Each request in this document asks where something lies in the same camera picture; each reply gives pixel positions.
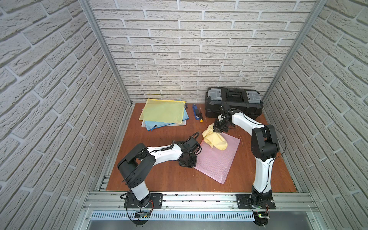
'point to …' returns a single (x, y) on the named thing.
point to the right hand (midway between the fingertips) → (215, 129)
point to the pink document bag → (215, 163)
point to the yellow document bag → (163, 110)
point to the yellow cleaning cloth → (214, 138)
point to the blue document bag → (149, 125)
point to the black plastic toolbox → (247, 101)
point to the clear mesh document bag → (184, 122)
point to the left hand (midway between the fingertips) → (195, 164)
